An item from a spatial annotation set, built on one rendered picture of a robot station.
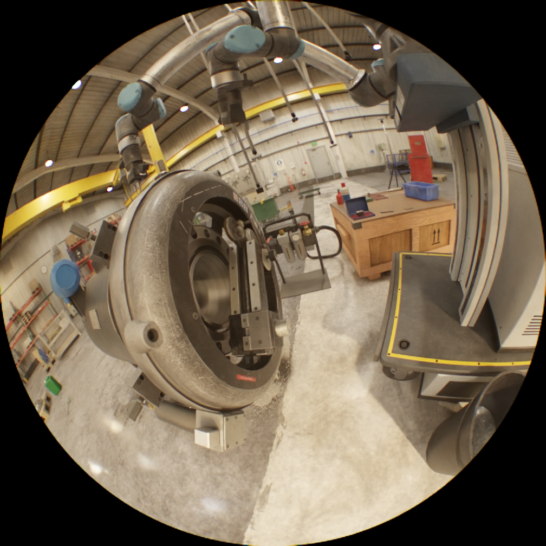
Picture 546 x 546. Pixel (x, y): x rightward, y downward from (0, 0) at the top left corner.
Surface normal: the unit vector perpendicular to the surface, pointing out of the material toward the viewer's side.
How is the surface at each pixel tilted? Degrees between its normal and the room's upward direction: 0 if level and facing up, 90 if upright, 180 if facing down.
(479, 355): 0
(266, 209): 90
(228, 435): 90
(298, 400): 0
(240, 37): 115
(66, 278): 90
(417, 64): 90
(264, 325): 38
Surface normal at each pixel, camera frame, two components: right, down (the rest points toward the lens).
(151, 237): 0.65, -0.32
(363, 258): -0.11, 0.52
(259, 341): -0.33, -0.33
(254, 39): 0.49, 0.64
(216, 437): 0.94, -0.24
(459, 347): -0.33, -0.82
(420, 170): -0.64, 0.56
